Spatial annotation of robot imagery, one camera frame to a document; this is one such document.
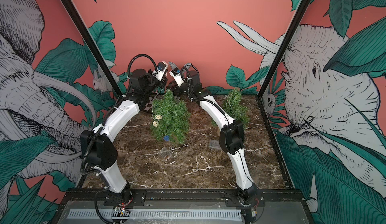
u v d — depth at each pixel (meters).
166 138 0.75
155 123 0.77
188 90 0.69
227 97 0.76
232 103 0.69
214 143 0.93
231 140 0.57
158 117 0.75
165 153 0.88
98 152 0.46
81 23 0.81
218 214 0.70
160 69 0.66
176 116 0.75
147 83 0.64
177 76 0.74
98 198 0.75
